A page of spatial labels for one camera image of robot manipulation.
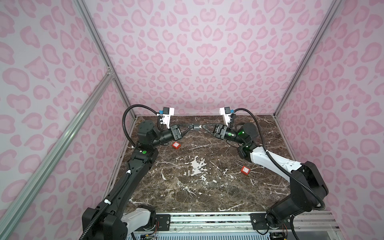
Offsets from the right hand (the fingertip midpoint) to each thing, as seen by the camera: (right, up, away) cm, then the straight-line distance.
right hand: (204, 128), depth 65 cm
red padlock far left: (-18, -11, +35) cm, 41 cm away
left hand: (-5, +1, -2) cm, 6 cm away
